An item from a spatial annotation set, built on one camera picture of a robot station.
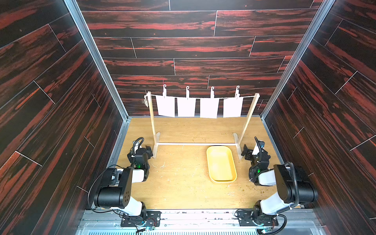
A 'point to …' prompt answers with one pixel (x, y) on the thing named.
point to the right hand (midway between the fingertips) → (256, 146)
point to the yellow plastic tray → (221, 165)
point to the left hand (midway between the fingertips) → (140, 148)
